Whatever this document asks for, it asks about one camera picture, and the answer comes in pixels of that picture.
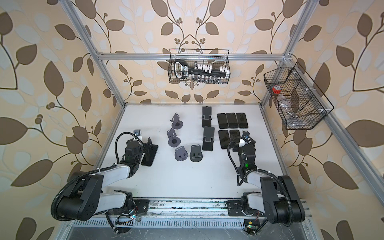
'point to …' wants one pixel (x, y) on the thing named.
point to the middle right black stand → (208, 138)
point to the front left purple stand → (180, 154)
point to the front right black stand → (195, 155)
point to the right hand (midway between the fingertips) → (241, 137)
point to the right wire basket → (301, 104)
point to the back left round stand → (177, 124)
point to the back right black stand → (206, 116)
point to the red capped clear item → (276, 89)
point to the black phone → (222, 120)
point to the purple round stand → (174, 141)
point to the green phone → (232, 120)
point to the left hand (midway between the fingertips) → (142, 137)
